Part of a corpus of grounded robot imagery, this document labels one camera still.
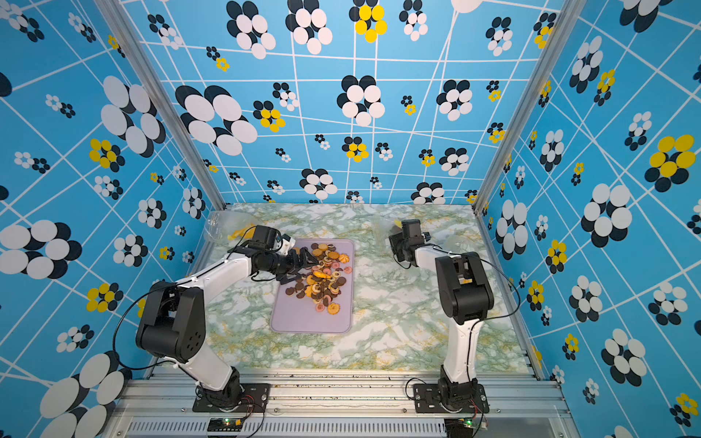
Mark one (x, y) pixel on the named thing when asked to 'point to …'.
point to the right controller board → (459, 427)
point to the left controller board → (224, 424)
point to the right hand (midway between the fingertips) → (392, 238)
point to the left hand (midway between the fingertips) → (314, 265)
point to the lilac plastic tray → (291, 314)
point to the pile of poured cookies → (323, 283)
